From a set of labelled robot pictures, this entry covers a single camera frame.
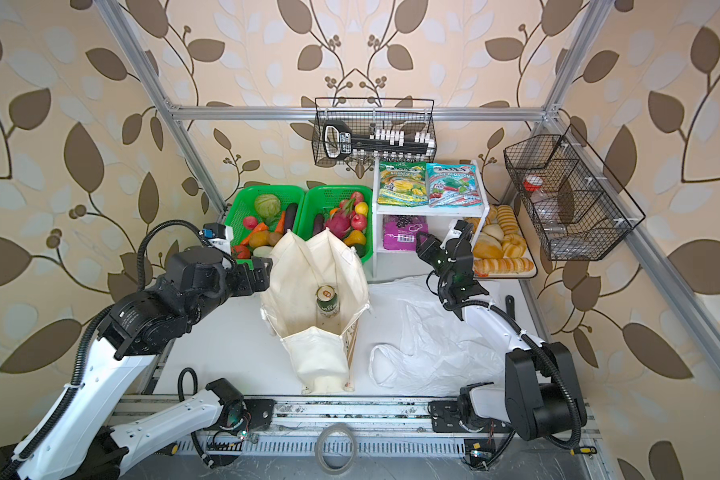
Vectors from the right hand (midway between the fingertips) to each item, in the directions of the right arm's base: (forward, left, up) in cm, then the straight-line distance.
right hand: (422, 237), depth 84 cm
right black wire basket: (-2, -37, +13) cm, 39 cm away
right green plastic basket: (+33, +34, -15) cm, 50 cm away
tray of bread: (+9, -33, -19) cm, 39 cm away
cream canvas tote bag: (-30, +26, -2) cm, 40 cm away
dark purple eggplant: (+27, +45, -16) cm, 55 cm away
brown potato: (+13, +48, -14) cm, 52 cm away
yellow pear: (+14, +20, -15) cm, 29 cm away
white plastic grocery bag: (-24, +2, -18) cm, 30 cm away
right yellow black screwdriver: (-49, -34, -21) cm, 63 cm away
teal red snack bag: (+6, -7, +14) cm, 17 cm away
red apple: (+21, +19, -15) cm, 32 cm away
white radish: (+9, +52, -16) cm, 55 cm away
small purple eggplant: (+23, +34, -18) cm, 45 cm away
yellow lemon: (+27, +18, -14) cm, 35 cm away
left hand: (-16, +40, +12) cm, 45 cm away
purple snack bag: (+2, +6, +1) cm, 7 cm away
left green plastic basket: (+31, +63, -15) cm, 72 cm away
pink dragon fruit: (+18, +25, -13) cm, 34 cm away
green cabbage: (+29, +53, -14) cm, 62 cm away
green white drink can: (-13, +28, -12) cm, 33 cm away
